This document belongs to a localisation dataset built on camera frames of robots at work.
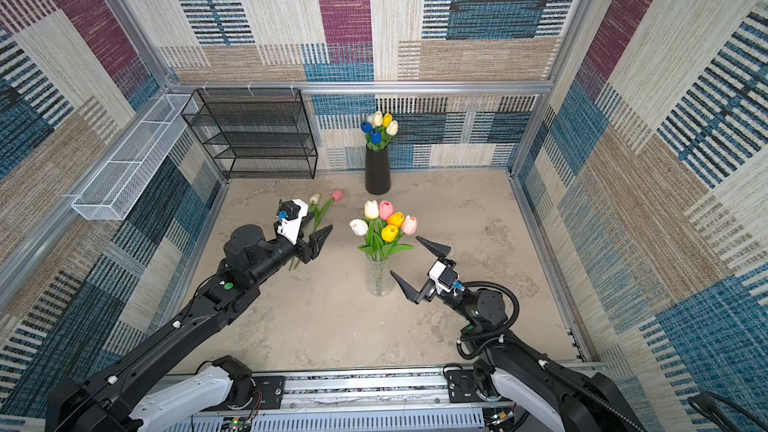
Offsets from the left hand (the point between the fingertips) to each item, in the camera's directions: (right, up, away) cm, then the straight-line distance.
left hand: (321, 215), depth 72 cm
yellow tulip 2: (+16, +28, +20) cm, 38 cm away
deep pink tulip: (+16, +1, -2) cm, 16 cm away
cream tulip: (+12, +2, -1) cm, 12 cm away
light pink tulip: (+21, -2, -4) cm, 21 cm away
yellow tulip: (+16, -4, -6) cm, 18 cm away
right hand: (+20, -9, -4) cm, 22 cm away
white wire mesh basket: (-48, +5, -2) cm, 48 cm away
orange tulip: (+18, -1, -5) cm, 18 cm away
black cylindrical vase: (+12, +15, +37) cm, 42 cm away
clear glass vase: (+14, -13, -5) cm, 20 cm away
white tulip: (+10, -2, -7) cm, 12 cm away
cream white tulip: (+17, +25, +18) cm, 35 cm away
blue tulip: (+10, +25, +17) cm, 32 cm away
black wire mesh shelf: (-32, +28, +38) cm, 57 cm away
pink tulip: (-3, +6, +39) cm, 40 cm away
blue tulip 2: (+12, +23, +19) cm, 32 cm away
